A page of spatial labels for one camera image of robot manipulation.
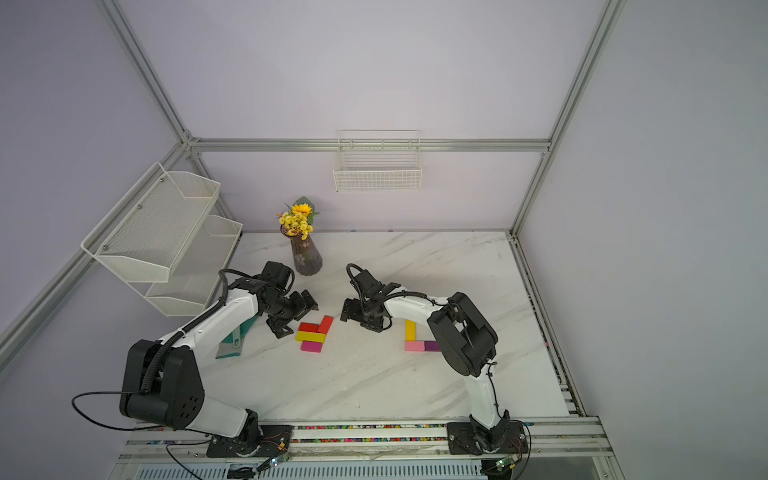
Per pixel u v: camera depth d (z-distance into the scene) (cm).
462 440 73
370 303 78
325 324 94
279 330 79
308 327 93
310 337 91
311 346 91
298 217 89
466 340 51
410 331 93
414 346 89
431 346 88
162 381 49
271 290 64
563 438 76
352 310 84
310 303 80
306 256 101
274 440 73
